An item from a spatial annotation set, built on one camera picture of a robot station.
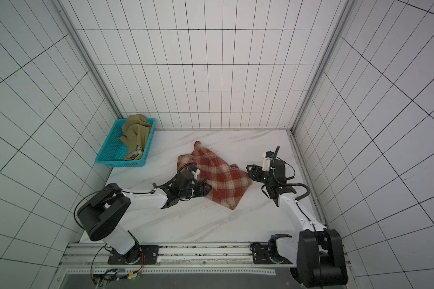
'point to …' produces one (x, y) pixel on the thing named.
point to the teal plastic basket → (115, 149)
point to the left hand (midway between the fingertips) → (206, 191)
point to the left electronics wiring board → (100, 279)
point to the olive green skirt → (135, 131)
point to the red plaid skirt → (227, 180)
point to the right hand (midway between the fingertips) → (253, 164)
